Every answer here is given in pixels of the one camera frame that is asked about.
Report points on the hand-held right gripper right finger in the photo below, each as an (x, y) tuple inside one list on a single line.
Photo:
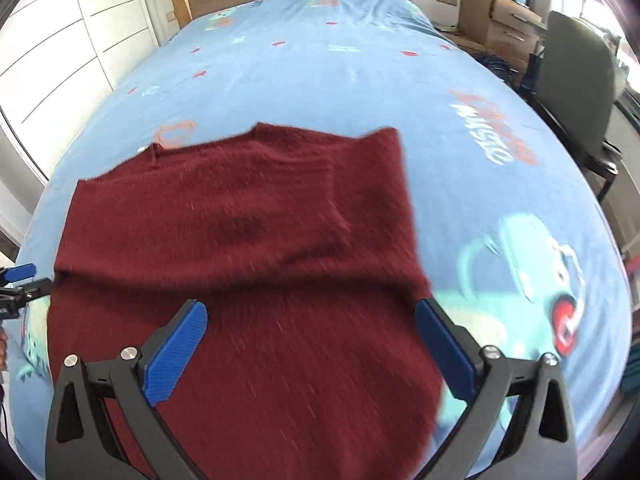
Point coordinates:
[(445, 342)]

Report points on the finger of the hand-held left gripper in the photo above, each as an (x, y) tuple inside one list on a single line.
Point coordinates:
[(30, 290), (20, 272)]

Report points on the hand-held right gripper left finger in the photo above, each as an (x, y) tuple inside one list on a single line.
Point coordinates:
[(175, 345)]

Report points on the dark red knit sweater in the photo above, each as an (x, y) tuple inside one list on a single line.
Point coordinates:
[(240, 250)]

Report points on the white wardrobe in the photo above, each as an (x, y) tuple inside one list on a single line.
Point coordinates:
[(60, 45)]

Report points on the dark blue backpack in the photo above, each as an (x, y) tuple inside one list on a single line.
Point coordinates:
[(500, 70)]

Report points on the blue printed bed sheet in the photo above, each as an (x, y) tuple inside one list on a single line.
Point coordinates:
[(310, 80)]

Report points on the grey chair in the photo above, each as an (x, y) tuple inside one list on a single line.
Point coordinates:
[(575, 70)]

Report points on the wooden drawer cabinet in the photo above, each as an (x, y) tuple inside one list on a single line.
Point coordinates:
[(505, 25)]

